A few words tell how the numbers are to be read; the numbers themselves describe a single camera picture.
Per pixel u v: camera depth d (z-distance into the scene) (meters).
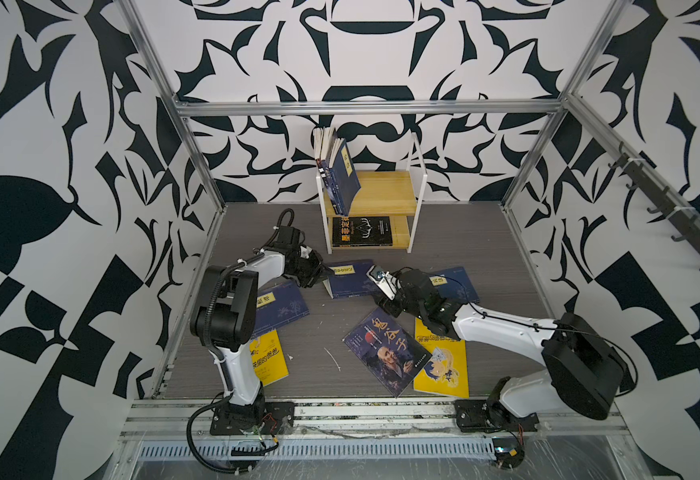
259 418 0.66
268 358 0.83
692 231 0.55
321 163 0.75
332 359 0.84
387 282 0.71
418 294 0.65
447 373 0.80
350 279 0.95
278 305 0.92
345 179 0.87
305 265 0.87
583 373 0.43
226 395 0.60
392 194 0.96
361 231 1.05
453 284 0.97
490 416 0.67
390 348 0.83
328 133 0.81
